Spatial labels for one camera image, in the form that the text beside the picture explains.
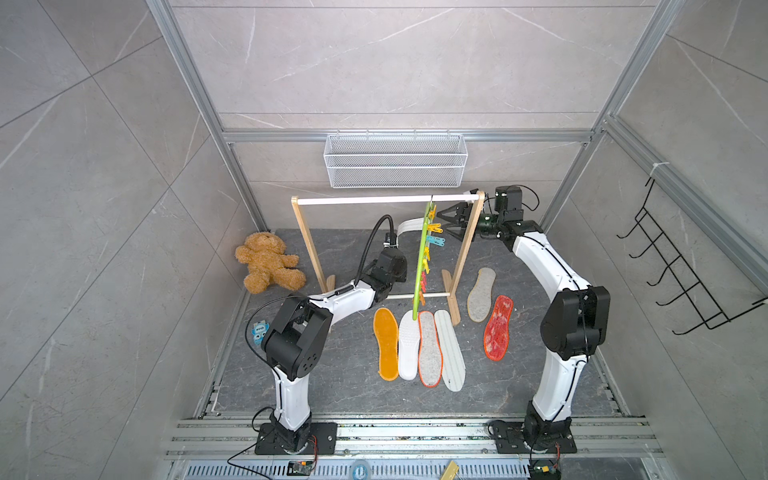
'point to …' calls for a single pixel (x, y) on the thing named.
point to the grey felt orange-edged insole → (430, 355)
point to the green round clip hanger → (429, 227)
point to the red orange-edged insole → (497, 329)
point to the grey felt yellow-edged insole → (479, 299)
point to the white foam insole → (409, 338)
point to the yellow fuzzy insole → (387, 333)
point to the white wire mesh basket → (395, 160)
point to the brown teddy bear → (263, 252)
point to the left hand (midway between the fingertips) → (401, 256)
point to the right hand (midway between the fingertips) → (443, 221)
